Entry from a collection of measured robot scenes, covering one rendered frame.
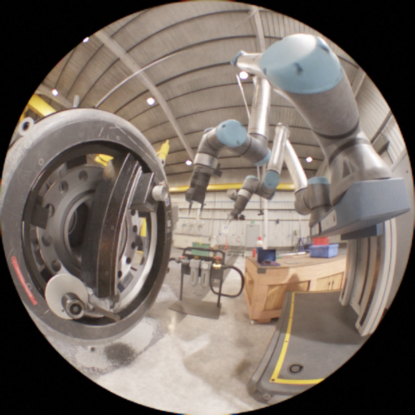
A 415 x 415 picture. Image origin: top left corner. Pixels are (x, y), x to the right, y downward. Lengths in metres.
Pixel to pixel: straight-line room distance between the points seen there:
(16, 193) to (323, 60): 0.47
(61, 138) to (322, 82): 0.43
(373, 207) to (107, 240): 0.51
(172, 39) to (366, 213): 8.04
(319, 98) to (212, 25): 7.51
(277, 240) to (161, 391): 11.17
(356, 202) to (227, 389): 0.72
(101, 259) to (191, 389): 0.60
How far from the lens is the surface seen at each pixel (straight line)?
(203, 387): 0.70
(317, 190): 0.76
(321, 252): 1.43
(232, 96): 8.51
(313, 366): 0.43
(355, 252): 0.70
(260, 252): 1.10
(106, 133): 0.37
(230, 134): 0.39
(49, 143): 0.31
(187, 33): 7.83
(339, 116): 0.28
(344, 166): 0.30
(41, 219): 0.41
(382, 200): 0.27
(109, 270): 0.35
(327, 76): 0.24
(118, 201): 0.34
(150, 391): 0.69
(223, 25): 7.68
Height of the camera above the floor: 0.64
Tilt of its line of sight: 15 degrees up
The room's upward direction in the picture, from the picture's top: 5 degrees clockwise
